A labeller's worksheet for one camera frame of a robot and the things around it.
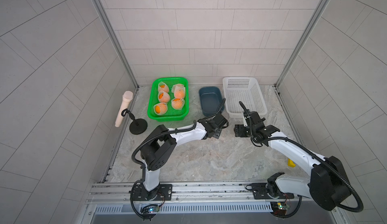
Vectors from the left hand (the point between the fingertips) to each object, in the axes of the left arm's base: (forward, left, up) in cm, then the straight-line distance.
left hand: (216, 129), depth 91 cm
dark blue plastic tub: (+26, +2, -2) cm, 26 cm away
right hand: (-2, -12, +4) cm, 13 cm away
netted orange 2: (+11, +35, +5) cm, 37 cm away
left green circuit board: (-39, +30, 0) cm, 49 cm away
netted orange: (+16, +25, +3) cm, 30 cm away
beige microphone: (+4, +47, +24) cm, 53 cm away
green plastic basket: (+20, +32, +2) cm, 38 cm away
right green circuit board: (-39, -26, -3) cm, 47 cm away
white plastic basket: (+33, -25, 0) cm, 41 cm away
